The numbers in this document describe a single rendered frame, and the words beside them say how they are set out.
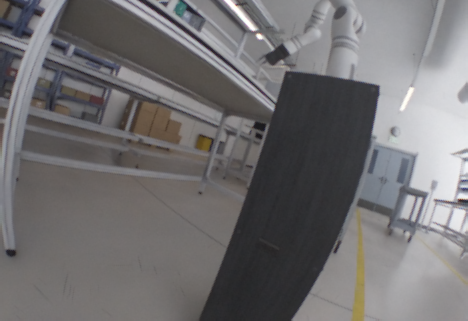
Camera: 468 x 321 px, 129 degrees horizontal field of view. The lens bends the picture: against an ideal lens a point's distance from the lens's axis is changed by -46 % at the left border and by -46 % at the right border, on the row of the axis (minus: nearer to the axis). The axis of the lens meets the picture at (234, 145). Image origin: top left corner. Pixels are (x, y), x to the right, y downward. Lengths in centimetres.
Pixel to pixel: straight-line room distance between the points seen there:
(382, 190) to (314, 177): 667
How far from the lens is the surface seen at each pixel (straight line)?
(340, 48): 64
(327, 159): 46
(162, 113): 469
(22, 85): 73
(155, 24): 74
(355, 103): 48
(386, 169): 713
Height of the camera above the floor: 63
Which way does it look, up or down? level
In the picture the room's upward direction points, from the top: 18 degrees clockwise
